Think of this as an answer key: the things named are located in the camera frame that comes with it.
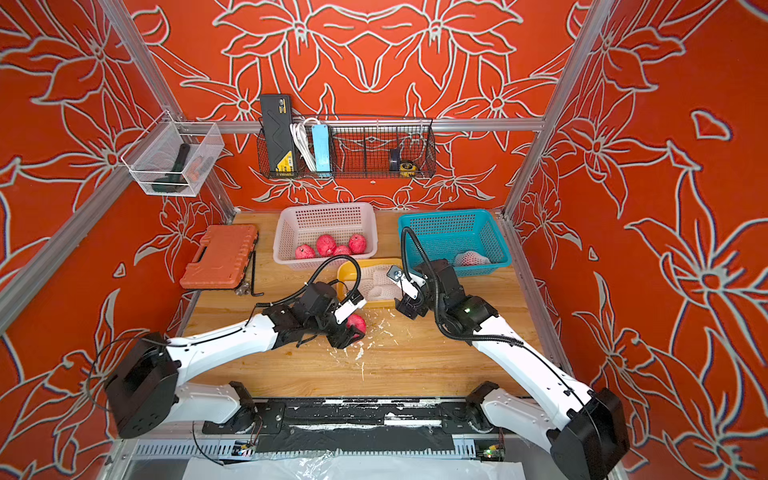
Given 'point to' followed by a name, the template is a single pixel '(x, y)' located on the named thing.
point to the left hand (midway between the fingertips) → (358, 324)
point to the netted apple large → (358, 322)
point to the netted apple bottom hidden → (471, 258)
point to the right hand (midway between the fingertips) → (402, 280)
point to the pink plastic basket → (302, 224)
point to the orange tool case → (223, 262)
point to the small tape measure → (407, 169)
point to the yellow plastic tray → (346, 271)
